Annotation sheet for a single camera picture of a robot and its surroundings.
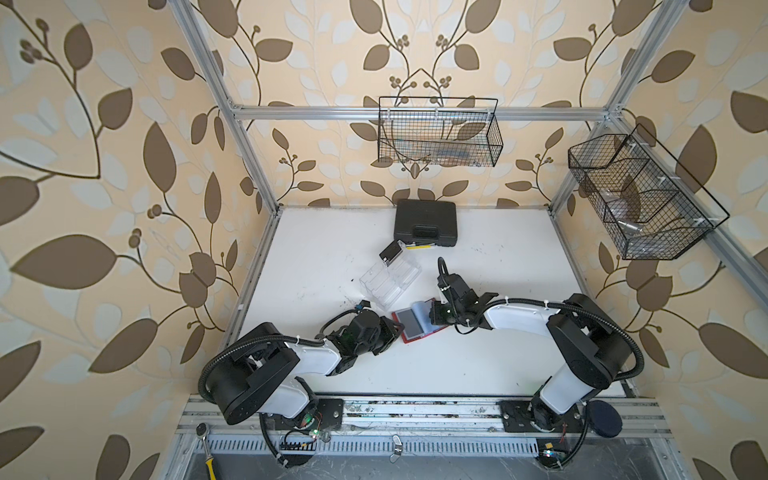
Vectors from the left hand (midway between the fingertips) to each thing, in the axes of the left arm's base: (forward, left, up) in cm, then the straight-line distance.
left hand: (403, 325), depth 85 cm
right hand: (+5, -8, -5) cm, 11 cm away
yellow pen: (+32, -6, -4) cm, 32 cm away
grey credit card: (+25, +3, +3) cm, 26 cm away
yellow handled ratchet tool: (-25, +49, -4) cm, 56 cm away
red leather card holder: (+6, -6, -3) cm, 8 cm away
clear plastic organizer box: (+14, +6, 0) cm, 15 cm away
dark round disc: (-22, -50, -4) cm, 55 cm away
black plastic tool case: (+41, -11, 0) cm, 43 cm away
